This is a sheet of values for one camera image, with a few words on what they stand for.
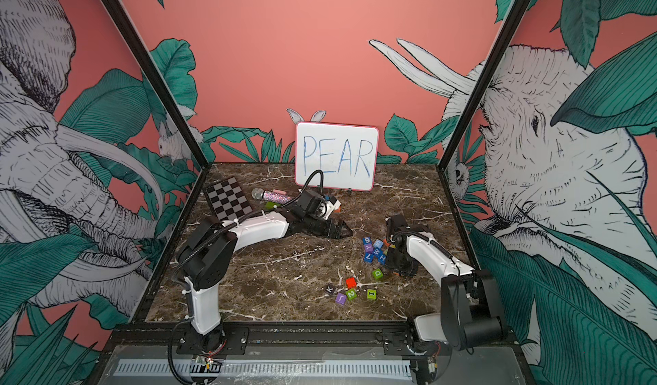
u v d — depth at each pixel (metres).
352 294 0.82
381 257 0.90
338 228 0.80
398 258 0.75
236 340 0.74
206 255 0.50
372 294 0.82
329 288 0.84
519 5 0.73
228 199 1.04
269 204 1.04
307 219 0.77
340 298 0.82
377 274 0.87
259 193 1.04
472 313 0.42
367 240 0.95
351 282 0.85
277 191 1.11
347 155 1.05
